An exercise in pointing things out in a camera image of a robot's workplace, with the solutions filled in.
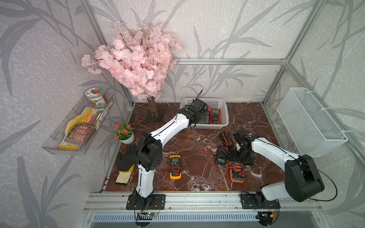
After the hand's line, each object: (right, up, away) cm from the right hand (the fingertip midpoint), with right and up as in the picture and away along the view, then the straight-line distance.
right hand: (234, 160), depth 86 cm
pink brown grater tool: (-74, +21, -25) cm, 81 cm away
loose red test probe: (-16, +5, +7) cm, 18 cm away
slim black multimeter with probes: (-3, +12, +9) cm, 15 cm away
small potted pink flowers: (-68, +17, +1) cm, 70 cm away
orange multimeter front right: (0, -5, -6) cm, 7 cm away
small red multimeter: (-9, +27, +19) cm, 34 cm away
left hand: (-20, +26, +4) cm, 33 cm away
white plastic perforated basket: (-10, +38, +26) cm, 47 cm away
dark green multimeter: (-19, +26, -5) cm, 33 cm away
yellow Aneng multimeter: (-36, -3, -5) cm, 36 cm away
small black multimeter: (-8, +2, +1) cm, 8 cm away
